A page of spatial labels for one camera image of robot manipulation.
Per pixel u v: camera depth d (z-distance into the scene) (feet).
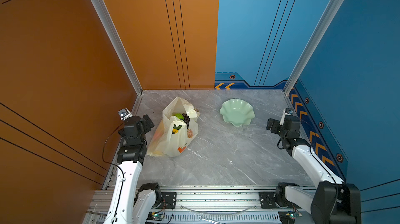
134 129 1.73
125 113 2.03
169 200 2.41
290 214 2.31
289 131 2.11
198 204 2.39
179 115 3.22
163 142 2.43
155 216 2.32
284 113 2.48
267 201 2.38
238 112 3.47
